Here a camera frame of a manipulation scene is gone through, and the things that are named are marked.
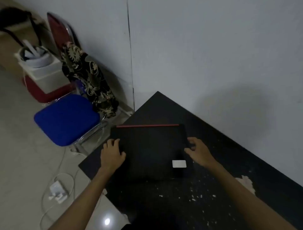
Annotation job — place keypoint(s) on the person's left hand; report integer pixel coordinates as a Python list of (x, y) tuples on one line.
[(112, 155)]

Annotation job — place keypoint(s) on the person's right hand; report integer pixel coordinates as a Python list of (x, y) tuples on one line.
[(201, 152)]

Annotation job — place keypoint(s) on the black laptop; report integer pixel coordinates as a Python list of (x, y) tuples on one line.
[(149, 149)]

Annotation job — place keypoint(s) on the person's left forearm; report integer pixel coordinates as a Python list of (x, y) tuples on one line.
[(85, 201)]

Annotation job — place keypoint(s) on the person's right forearm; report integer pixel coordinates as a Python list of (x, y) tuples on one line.
[(246, 201)]

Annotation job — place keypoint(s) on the black table with white specks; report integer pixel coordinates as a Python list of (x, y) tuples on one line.
[(225, 151)]

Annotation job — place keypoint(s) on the blue cushioned chrome chair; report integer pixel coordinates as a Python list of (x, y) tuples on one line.
[(66, 118)]

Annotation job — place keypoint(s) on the black gold patterned cloth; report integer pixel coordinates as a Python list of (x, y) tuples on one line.
[(91, 80)]

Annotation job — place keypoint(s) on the red and white cooler box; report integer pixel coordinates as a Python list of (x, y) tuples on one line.
[(45, 80)]

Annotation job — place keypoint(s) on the dark red glossy panel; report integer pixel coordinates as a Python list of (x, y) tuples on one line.
[(59, 28)]

